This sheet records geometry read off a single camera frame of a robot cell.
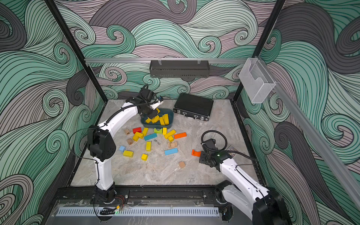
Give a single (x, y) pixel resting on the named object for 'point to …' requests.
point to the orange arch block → (195, 153)
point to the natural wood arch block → (172, 145)
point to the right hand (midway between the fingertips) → (204, 158)
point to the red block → (137, 130)
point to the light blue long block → (171, 151)
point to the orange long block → (180, 135)
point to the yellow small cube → (170, 138)
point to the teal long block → (150, 136)
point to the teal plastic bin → (158, 125)
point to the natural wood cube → (182, 164)
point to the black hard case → (193, 107)
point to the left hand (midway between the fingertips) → (154, 110)
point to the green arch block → (158, 131)
